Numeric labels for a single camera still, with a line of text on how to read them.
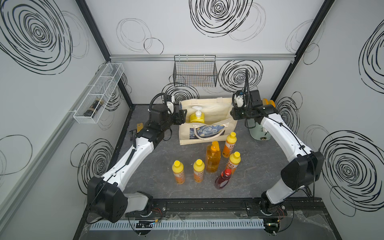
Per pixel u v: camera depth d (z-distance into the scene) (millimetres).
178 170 675
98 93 706
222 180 706
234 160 702
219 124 843
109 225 694
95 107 668
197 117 846
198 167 669
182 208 753
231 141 773
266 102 904
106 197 384
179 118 669
